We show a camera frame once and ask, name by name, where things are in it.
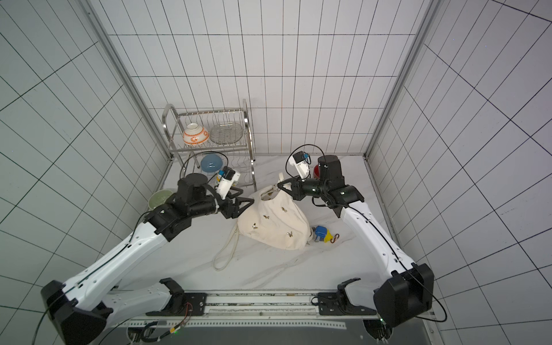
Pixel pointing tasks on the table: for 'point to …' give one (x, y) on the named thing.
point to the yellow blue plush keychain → (323, 234)
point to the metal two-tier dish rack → (239, 156)
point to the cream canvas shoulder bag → (273, 219)
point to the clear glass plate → (226, 134)
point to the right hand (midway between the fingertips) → (273, 186)
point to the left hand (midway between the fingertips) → (243, 200)
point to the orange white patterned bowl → (194, 134)
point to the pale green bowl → (158, 198)
